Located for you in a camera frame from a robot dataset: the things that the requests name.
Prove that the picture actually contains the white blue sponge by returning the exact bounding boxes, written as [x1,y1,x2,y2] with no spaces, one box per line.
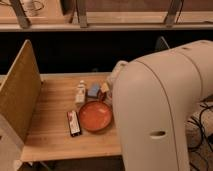
[87,83,100,98]

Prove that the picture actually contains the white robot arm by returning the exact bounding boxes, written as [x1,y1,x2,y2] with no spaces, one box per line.
[107,40,213,171]

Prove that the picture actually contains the white cup on shelf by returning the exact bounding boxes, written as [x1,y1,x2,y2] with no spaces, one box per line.
[23,0,37,17]

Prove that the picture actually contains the small red object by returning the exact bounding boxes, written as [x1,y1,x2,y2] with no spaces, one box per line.
[98,91,106,101]

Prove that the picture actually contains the white tube bottle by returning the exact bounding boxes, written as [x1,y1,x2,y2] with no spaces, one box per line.
[75,80,86,104]

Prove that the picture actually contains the orange plate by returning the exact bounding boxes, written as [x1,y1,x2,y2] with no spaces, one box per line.
[79,101,112,132]

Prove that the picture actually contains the right dark divider panel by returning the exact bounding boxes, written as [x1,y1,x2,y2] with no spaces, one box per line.
[155,36,169,52]

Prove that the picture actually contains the left cork divider panel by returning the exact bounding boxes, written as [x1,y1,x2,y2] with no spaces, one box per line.
[0,40,41,145]

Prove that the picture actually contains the wooden shelf rail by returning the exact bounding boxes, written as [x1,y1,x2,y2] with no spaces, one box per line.
[0,22,213,32]

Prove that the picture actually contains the black cables on floor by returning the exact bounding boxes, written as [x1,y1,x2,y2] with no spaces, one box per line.
[186,102,213,171]

